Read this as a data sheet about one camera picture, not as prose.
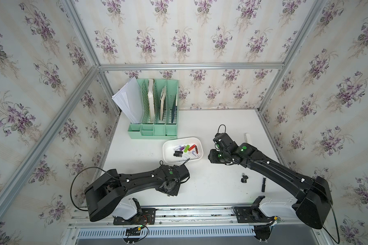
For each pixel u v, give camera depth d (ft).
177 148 3.21
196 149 3.15
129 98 3.14
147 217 2.37
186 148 3.22
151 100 3.12
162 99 3.23
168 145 3.14
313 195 1.28
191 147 3.22
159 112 3.49
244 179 2.74
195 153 3.12
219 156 2.21
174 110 3.51
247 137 3.32
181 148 3.21
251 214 2.16
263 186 2.69
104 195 1.36
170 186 1.96
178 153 3.14
